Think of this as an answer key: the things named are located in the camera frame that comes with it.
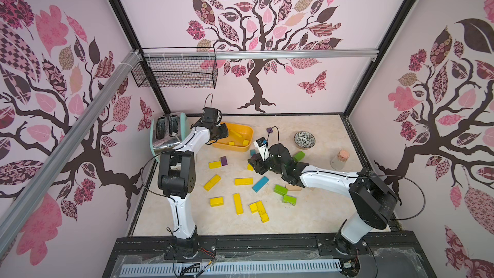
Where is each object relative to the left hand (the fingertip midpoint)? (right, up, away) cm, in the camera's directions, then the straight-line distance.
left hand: (226, 134), depth 99 cm
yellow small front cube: (+14, -32, -17) cm, 39 cm away
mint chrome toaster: (-26, +2, -10) cm, 28 cm away
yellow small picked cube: (+2, -5, +4) cm, 7 cm away
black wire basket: (-19, +34, -4) cm, 40 cm away
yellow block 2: (+4, -1, +8) cm, 9 cm away
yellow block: (-5, -16, 0) cm, 17 cm away
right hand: (+14, -9, -14) cm, 22 cm away
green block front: (+32, -30, -13) cm, 46 cm away
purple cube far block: (+24, +2, +15) cm, 28 cm away
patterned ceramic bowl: (+44, -3, +8) cm, 45 cm away
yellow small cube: (+10, -4, +6) cm, 13 cm away
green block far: (+39, -12, +2) cm, 41 cm away
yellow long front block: (+18, -34, -17) cm, 42 cm away
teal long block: (+18, -24, -9) cm, 31 cm away
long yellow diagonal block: (-6, -24, -7) cm, 25 cm away
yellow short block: (-2, -30, -15) cm, 33 cm away
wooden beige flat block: (+33, -25, -10) cm, 43 cm away
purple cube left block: (-1, -14, -1) cm, 14 cm away
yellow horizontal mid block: (+10, -22, -8) cm, 26 cm away
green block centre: (+27, -26, -12) cm, 39 cm away
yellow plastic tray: (+10, +2, +11) cm, 15 cm away
